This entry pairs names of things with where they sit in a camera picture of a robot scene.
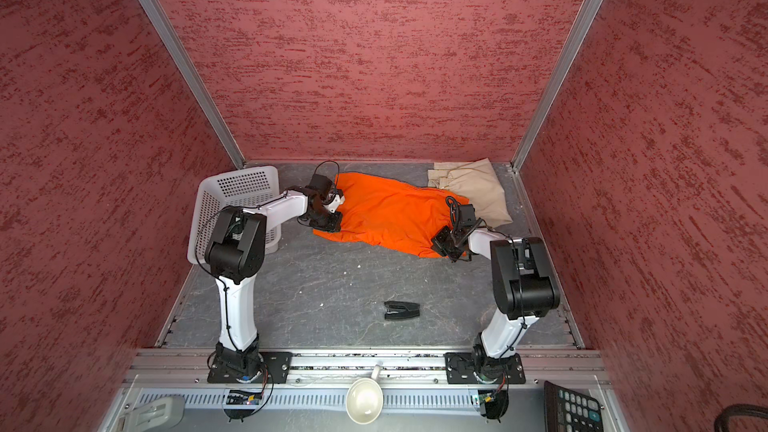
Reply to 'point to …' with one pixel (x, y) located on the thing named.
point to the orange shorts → (390, 212)
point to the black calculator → (568, 411)
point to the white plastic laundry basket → (245, 188)
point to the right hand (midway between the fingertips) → (428, 249)
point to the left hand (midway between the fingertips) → (337, 232)
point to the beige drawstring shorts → (479, 182)
